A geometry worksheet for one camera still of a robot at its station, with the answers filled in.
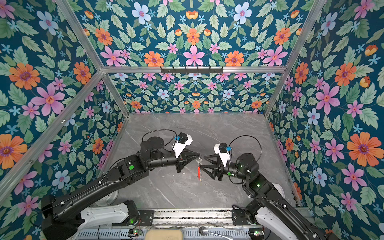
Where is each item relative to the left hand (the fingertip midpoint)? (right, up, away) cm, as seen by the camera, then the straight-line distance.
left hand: (200, 154), depth 57 cm
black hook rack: (-6, +46, +36) cm, 59 cm away
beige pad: (-16, -37, +8) cm, 41 cm away
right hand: (+1, -4, +6) cm, 7 cm away
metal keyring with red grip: (0, -5, +8) cm, 9 cm away
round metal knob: (+1, -38, +12) cm, 40 cm away
